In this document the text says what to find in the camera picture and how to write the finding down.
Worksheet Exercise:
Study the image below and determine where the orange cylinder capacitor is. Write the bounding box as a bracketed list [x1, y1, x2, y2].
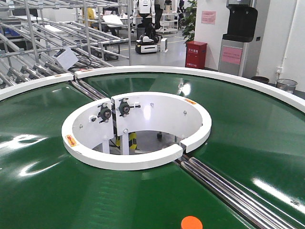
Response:
[181, 216, 204, 229]

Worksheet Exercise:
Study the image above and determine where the round white green-belt conveyor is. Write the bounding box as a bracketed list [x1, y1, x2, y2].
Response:
[0, 65, 305, 229]

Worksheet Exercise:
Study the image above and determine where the white mobile robot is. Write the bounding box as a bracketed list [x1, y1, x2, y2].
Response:
[134, 34, 159, 55]

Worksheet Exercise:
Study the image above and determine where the red cabinet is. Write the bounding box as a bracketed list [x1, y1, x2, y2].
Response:
[185, 41, 208, 70]

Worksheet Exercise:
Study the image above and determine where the white trolley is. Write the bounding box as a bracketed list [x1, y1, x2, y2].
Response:
[159, 12, 180, 34]

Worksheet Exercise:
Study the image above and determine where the tall green plant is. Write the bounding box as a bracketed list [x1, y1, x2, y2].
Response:
[182, 0, 198, 45]

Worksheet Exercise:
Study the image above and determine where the person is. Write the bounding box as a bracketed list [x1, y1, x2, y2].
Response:
[153, 0, 165, 31]

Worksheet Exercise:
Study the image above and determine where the white control box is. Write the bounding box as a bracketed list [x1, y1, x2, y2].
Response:
[52, 46, 80, 70]

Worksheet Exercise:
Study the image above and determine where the dark round bin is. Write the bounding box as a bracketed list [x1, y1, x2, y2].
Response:
[250, 75, 270, 84]

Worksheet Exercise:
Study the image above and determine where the black grey water dispenser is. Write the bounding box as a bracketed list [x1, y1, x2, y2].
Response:
[217, 0, 259, 77]

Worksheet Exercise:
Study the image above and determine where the steel tube roller rack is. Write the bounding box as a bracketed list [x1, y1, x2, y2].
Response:
[0, 0, 132, 91]

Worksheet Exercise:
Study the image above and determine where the yellow black striped post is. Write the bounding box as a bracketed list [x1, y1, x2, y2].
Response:
[115, 132, 138, 151]

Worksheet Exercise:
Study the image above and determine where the pink wall notice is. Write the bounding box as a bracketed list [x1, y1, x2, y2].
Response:
[201, 10, 217, 25]

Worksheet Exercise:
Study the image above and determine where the wire mesh wastebasket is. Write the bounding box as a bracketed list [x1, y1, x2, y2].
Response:
[276, 78, 298, 95]

